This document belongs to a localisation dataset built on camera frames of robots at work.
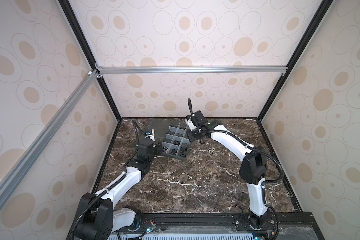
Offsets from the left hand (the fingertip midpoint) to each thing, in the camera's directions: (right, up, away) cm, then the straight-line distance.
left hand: (161, 139), depth 84 cm
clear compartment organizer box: (+7, -4, +18) cm, 20 cm away
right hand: (+20, +2, +8) cm, 21 cm away
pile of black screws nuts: (+31, -8, +16) cm, 35 cm away
